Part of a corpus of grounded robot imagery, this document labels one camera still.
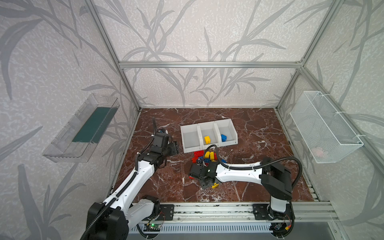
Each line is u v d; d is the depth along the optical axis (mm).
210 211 754
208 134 1019
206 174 596
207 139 990
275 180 449
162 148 620
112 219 381
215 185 800
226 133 1050
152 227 711
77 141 630
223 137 1010
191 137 1022
